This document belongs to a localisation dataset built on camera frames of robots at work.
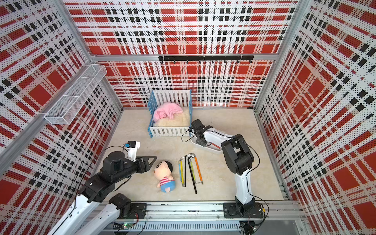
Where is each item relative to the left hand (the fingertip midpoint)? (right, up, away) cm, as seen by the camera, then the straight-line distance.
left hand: (155, 158), depth 72 cm
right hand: (+29, +9, +27) cm, 40 cm away
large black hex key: (+18, -13, +14) cm, 26 cm away
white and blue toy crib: (-7, +36, +36) cm, 52 cm away
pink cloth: (0, +26, +26) cm, 36 cm away
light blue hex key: (+11, -12, +16) cm, 23 cm away
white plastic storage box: (+29, +10, -8) cm, 31 cm away
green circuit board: (-12, -32, -3) cm, 34 cm away
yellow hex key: (+12, -12, +16) cm, 23 cm away
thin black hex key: (+14, -11, +16) cm, 24 cm away
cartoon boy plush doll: (+2, -9, +7) cm, 12 cm away
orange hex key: (+22, -12, +16) cm, 30 cm away
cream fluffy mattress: (+10, +19, +31) cm, 38 cm away
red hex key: (+34, +2, +21) cm, 40 cm away
